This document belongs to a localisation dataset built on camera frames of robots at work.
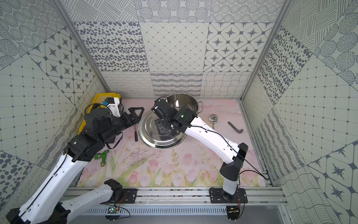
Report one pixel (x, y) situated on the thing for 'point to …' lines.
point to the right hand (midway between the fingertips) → (165, 123)
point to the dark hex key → (239, 131)
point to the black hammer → (136, 137)
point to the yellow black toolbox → (98, 99)
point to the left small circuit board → (112, 210)
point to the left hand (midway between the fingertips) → (137, 108)
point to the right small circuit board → (232, 210)
